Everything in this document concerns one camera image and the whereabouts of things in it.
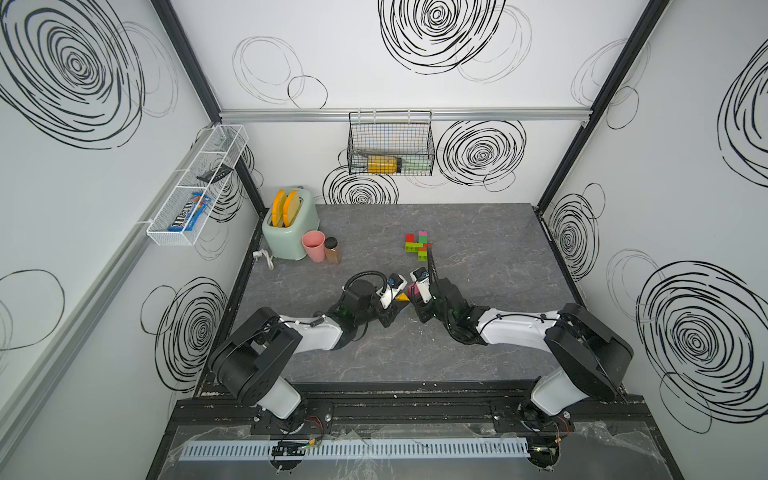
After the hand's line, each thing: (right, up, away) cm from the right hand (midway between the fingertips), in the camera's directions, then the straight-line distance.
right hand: (416, 296), depth 89 cm
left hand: (-4, -1, -2) cm, 5 cm away
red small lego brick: (+6, +15, +19) cm, 25 cm away
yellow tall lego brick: (-5, +1, -5) cm, 7 cm away
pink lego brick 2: (-1, +4, -10) cm, 11 cm away
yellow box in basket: (-11, +39, -2) cm, 41 cm away
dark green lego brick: (+5, +17, +19) cm, 26 cm away
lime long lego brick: (+1, +14, +23) cm, 27 cm away
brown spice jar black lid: (-27, +13, +9) cm, 32 cm away
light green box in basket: (0, +39, -2) cm, 39 cm away
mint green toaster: (-42, +16, +7) cm, 46 cm away
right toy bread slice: (-39, +28, +4) cm, 48 cm away
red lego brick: (-1, +17, +21) cm, 28 cm away
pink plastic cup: (-33, +15, +8) cm, 37 cm away
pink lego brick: (+4, +19, +20) cm, 28 cm away
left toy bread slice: (-42, +27, +2) cm, 50 cm away
